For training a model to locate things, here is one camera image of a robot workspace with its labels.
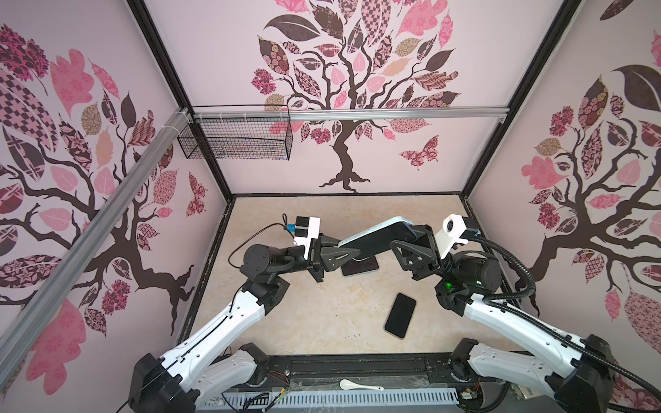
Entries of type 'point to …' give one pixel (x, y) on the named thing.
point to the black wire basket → (253, 140)
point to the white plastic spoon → (348, 385)
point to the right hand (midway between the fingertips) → (394, 243)
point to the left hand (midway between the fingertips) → (357, 252)
